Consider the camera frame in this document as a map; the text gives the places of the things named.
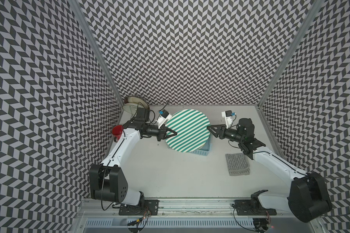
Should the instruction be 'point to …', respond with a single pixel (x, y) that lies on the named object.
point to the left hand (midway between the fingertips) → (174, 134)
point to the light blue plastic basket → (204, 150)
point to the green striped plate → (191, 126)
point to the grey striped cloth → (238, 164)
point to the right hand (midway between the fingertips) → (209, 129)
